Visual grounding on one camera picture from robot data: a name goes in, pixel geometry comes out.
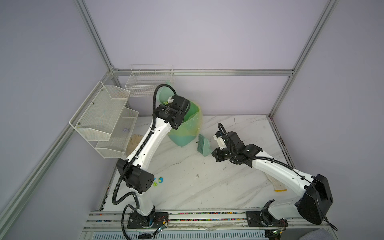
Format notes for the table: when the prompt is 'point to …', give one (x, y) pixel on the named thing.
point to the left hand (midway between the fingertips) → (154, 113)
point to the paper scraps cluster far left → (160, 180)
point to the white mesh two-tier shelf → (104, 119)
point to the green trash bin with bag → (190, 128)
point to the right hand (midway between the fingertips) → (211, 153)
